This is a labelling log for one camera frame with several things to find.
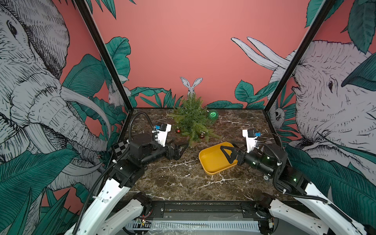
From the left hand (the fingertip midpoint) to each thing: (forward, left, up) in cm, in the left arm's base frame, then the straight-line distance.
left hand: (182, 140), depth 63 cm
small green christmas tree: (+17, -5, -4) cm, 18 cm away
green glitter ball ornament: (+14, -16, +1) cm, 21 cm away
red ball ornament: (+6, -10, -6) cm, 13 cm away
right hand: (-2, -19, 0) cm, 19 cm away
